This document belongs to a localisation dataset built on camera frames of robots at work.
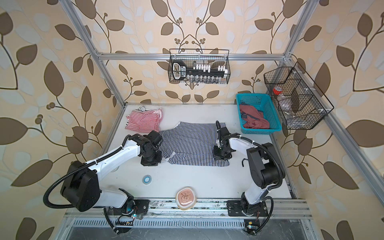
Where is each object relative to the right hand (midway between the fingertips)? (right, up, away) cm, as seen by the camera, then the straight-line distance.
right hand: (215, 159), depth 91 cm
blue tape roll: (-40, -10, -7) cm, 42 cm away
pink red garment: (+30, +25, +17) cm, 43 cm away
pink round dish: (-17, -16, -16) cm, 28 cm away
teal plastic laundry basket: (+39, +38, +24) cm, 59 cm away
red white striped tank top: (-49, +24, +15) cm, 57 cm away
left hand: (-32, 0, -9) cm, 33 cm away
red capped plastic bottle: (+33, +40, -10) cm, 53 cm away
